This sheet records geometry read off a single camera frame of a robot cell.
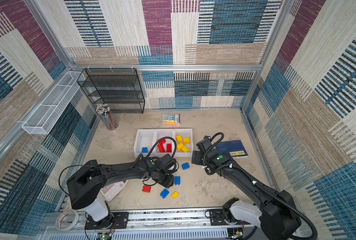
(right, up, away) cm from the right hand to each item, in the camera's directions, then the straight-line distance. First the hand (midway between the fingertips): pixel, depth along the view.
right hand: (200, 159), depth 83 cm
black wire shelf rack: (-55, +45, +25) cm, 75 cm away
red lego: (-24, +6, +16) cm, 30 cm away
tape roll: (-68, -29, -8) cm, 74 cm away
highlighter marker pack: (-18, +22, +28) cm, 40 cm away
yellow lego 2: (-12, +9, +16) cm, 22 cm away
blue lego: (-8, -6, +9) cm, 14 cm away
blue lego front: (-19, -18, -2) cm, 27 cm away
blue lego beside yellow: (-13, -12, +1) cm, 18 cm away
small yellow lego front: (-14, -19, -2) cm, 23 cm away
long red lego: (-18, +4, +15) cm, 24 cm away
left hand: (-16, -12, 0) cm, 20 cm away
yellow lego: (-8, +3, +12) cm, 15 cm away
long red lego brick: (-24, +5, +13) cm, 27 cm away
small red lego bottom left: (-30, -16, 0) cm, 34 cm away
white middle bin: (-24, +13, +16) cm, 32 cm away
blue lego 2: (-34, +3, +13) cm, 36 cm away
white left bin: (-36, +9, +22) cm, 43 cm away
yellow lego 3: (-7, +8, +16) cm, 19 cm away
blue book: (+24, +3, +15) cm, 29 cm away
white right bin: (-8, +13, +17) cm, 23 cm away
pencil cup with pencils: (-60, +28, +13) cm, 67 cm away
